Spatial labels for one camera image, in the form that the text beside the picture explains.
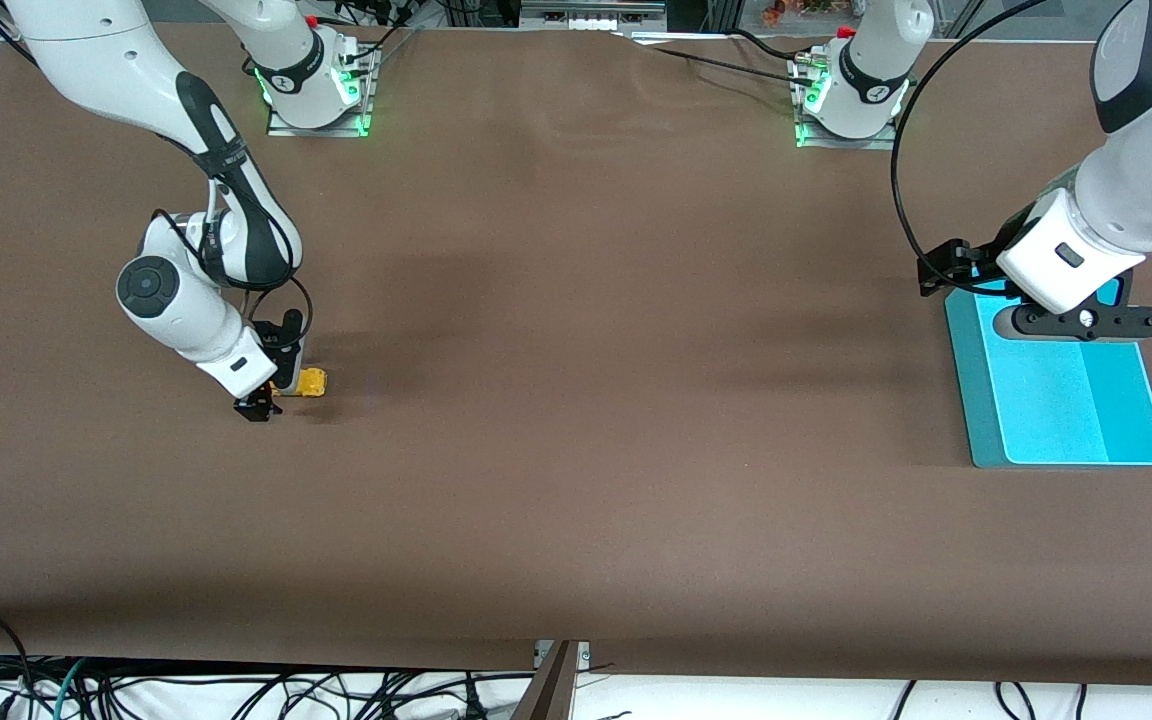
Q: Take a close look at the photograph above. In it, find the yellow beetle toy car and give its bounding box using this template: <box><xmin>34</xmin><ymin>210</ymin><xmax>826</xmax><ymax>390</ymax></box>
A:
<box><xmin>274</xmin><ymin>367</ymin><xmax>329</xmax><ymax>400</ymax></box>

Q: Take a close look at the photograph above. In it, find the teal plastic bin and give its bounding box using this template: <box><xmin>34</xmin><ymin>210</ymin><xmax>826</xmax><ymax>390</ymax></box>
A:
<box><xmin>944</xmin><ymin>270</ymin><xmax>1152</xmax><ymax>469</ymax></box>

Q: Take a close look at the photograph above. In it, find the brown table cover sheet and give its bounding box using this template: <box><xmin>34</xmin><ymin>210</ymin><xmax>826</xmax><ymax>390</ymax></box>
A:
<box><xmin>0</xmin><ymin>18</ymin><xmax>1152</xmax><ymax>689</ymax></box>

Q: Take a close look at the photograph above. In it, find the white power strip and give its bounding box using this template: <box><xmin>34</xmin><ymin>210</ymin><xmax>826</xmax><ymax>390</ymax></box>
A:
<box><xmin>519</xmin><ymin>0</ymin><xmax>669</xmax><ymax>33</ymax></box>

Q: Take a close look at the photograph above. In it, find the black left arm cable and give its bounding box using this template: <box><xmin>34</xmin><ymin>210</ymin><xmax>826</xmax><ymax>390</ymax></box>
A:
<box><xmin>890</xmin><ymin>0</ymin><xmax>1049</xmax><ymax>293</ymax></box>

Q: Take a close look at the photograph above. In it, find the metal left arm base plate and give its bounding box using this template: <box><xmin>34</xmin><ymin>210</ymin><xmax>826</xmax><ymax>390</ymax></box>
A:
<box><xmin>794</xmin><ymin>55</ymin><xmax>902</xmax><ymax>151</ymax></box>

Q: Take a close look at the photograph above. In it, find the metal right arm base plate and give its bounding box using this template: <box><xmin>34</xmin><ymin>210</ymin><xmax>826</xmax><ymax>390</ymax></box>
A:
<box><xmin>266</xmin><ymin>40</ymin><xmax>374</xmax><ymax>139</ymax></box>

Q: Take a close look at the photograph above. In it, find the short black cable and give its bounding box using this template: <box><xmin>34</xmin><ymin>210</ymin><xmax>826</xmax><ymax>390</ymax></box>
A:
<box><xmin>731</xmin><ymin>28</ymin><xmax>812</xmax><ymax>63</ymax></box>

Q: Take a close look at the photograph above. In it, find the long black cable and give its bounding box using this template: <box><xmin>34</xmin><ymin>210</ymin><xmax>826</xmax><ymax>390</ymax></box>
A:
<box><xmin>616</xmin><ymin>32</ymin><xmax>817</xmax><ymax>81</ymax></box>

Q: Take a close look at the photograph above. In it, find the teal cable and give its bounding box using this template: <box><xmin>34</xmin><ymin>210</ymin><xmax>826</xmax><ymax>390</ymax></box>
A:
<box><xmin>54</xmin><ymin>658</ymin><xmax>89</xmax><ymax>720</ymax></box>

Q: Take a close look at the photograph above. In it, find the dark angled post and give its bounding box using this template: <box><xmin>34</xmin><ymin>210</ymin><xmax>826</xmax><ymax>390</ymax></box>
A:
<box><xmin>509</xmin><ymin>640</ymin><xmax>579</xmax><ymax>720</ymax></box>

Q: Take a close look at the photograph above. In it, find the small metal bracket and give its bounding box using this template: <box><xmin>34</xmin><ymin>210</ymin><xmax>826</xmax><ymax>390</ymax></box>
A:
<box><xmin>533</xmin><ymin>640</ymin><xmax>592</xmax><ymax>673</ymax></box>

